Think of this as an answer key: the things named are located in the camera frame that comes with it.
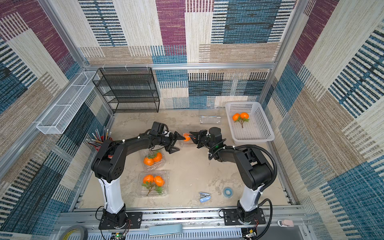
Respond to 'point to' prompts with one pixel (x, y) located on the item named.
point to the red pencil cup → (96, 140)
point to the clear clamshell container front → (141, 191)
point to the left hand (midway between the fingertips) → (184, 142)
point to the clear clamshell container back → (210, 119)
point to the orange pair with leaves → (241, 117)
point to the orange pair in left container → (150, 159)
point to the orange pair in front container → (152, 183)
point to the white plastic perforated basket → (249, 122)
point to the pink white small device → (286, 223)
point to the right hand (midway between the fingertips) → (190, 133)
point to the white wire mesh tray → (63, 113)
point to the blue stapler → (204, 197)
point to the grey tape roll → (83, 231)
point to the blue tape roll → (228, 192)
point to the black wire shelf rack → (128, 90)
